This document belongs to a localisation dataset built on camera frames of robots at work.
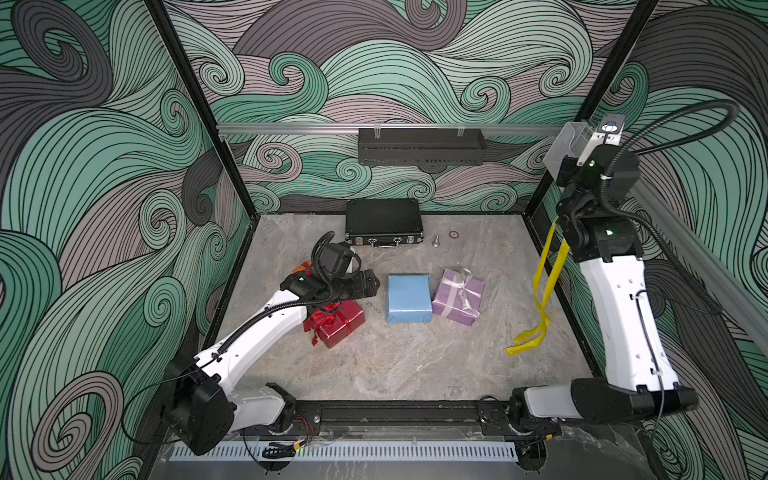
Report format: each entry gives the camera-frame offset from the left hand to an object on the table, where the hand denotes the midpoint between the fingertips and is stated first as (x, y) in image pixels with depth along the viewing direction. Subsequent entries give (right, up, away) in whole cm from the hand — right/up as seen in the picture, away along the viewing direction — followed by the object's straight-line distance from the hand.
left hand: (368, 282), depth 78 cm
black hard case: (+5, +18, +33) cm, 38 cm away
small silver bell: (+25, +10, +31) cm, 41 cm away
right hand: (+46, +29, -21) cm, 58 cm away
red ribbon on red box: (-14, -11, +5) cm, 18 cm away
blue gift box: (+12, -6, +9) cm, 16 cm away
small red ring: (+32, +13, +36) cm, 50 cm away
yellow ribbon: (+49, -17, +9) cm, 53 cm away
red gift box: (-11, -13, +4) cm, 17 cm away
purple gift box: (+27, -6, +9) cm, 29 cm away
